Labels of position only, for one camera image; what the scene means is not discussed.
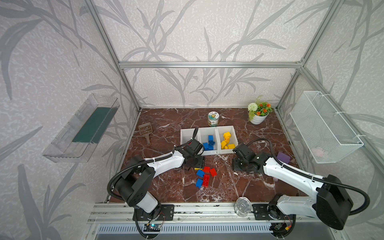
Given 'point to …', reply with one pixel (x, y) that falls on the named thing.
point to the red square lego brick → (206, 169)
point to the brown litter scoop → (145, 129)
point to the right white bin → (223, 145)
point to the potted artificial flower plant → (259, 112)
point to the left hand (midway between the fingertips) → (202, 159)
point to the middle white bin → (209, 137)
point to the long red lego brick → (206, 180)
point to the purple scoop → (283, 157)
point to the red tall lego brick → (213, 172)
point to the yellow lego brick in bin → (227, 136)
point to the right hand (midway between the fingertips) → (234, 160)
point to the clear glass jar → (242, 206)
